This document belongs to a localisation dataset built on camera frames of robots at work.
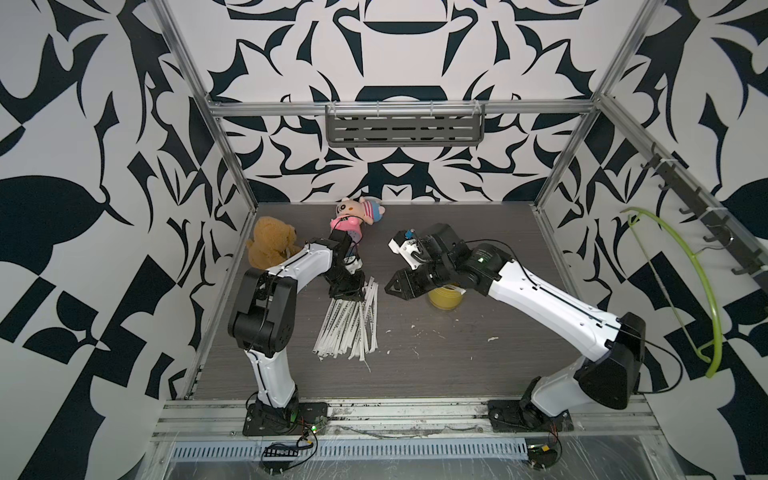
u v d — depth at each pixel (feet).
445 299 2.91
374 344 2.81
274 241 2.81
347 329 2.88
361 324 2.83
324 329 2.90
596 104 2.95
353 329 2.88
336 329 2.87
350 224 3.33
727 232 1.82
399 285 2.11
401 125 3.11
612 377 1.30
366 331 2.86
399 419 2.49
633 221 2.55
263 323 1.65
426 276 2.01
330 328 2.89
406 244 2.16
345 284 2.65
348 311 3.00
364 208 3.60
